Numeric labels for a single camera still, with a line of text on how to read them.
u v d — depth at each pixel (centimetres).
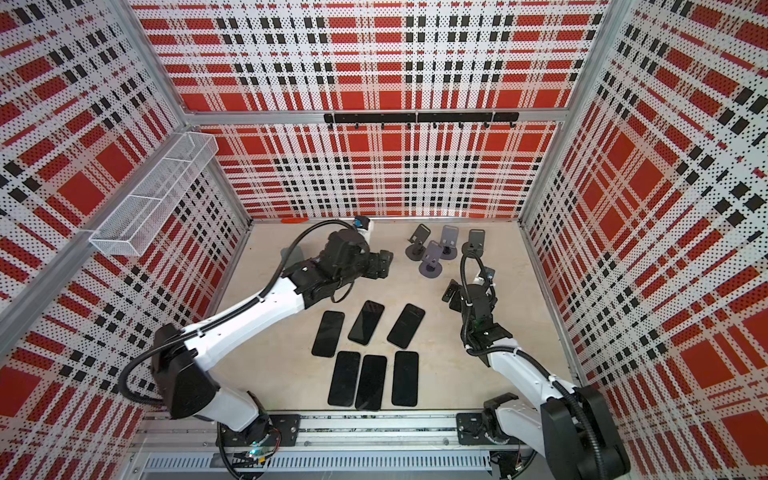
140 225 90
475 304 64
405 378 82
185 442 72
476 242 108
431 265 101
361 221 66
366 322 94
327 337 91
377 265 69
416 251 111
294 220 127
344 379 82
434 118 89
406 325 92
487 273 73
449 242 107
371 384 80
